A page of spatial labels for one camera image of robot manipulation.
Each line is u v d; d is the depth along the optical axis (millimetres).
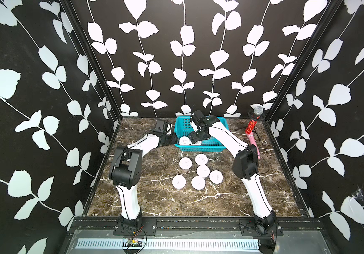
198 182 832
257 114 890
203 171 863
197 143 945
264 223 639
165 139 807
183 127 1136
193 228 749
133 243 703
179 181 834
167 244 701
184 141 978
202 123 713
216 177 838
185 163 898
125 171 514
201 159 907
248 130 1020
